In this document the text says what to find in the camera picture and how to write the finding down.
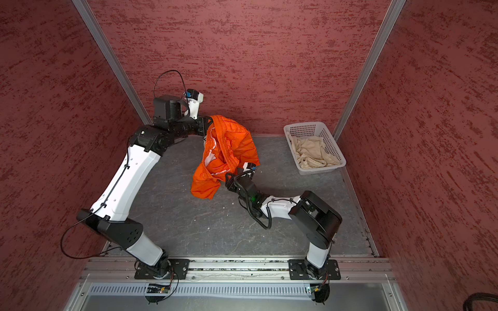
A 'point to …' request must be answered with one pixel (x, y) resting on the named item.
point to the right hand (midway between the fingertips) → (226, 180)
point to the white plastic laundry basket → (314, 129)
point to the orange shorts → (227, 146)
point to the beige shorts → (310, 153)
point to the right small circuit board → (314, 289)
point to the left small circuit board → (157, 289)
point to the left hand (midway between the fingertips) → (212, 123)
